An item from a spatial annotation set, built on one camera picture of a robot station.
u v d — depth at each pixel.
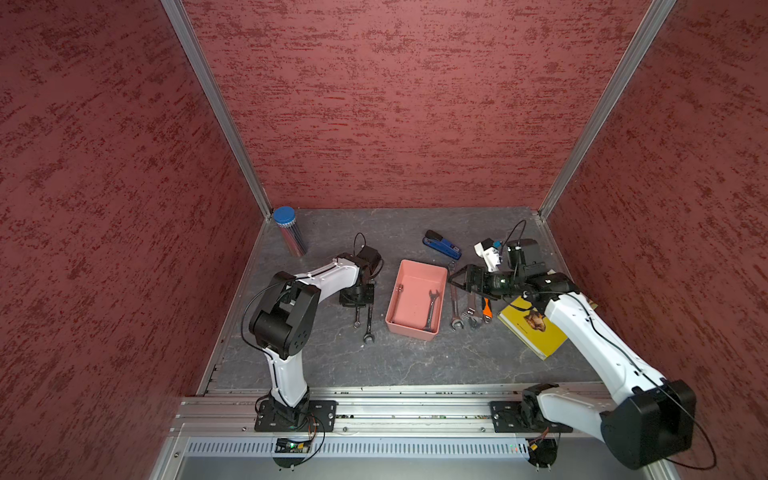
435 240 1.08
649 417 0.38
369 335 0.90
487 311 0.92
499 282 0.67
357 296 0.81
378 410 0.76
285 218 0.92
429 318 0.91
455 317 0.93
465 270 0.69
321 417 0.74
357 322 0.90
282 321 0.49
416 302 0.95
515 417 0.73
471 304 0.95
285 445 0.72
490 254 0.73
